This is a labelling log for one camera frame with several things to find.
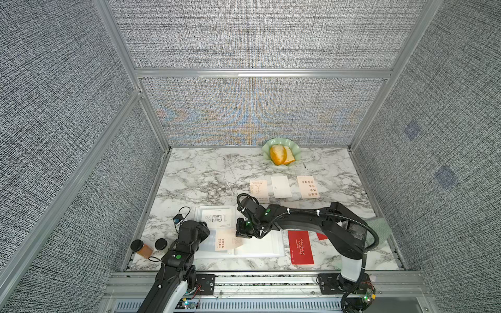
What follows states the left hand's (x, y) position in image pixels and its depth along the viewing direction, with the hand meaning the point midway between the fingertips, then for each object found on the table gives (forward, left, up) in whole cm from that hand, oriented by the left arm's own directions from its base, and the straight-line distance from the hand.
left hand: (206, 224), depth 86 cm
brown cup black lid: (-11, +22, +4) cm, 25 cm away
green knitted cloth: (-5, -77, -1) cm, 77 cm away
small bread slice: (+37, -44, +1) cm, 57 cm away
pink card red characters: (+20, -51, -4) cm, 55 cm away
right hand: (-5, -12, +2) cm, 13 cm away
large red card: (-11, -40, -3) cm, 42 cm away
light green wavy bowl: (+44, -47, +2) cm, 64 cm away
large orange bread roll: (+37, -37, +4) cm, 52 cm away
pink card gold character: (+19, -25, -3) cm, 31 cm away
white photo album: (+4, -8, -2) cm, 9 cm away
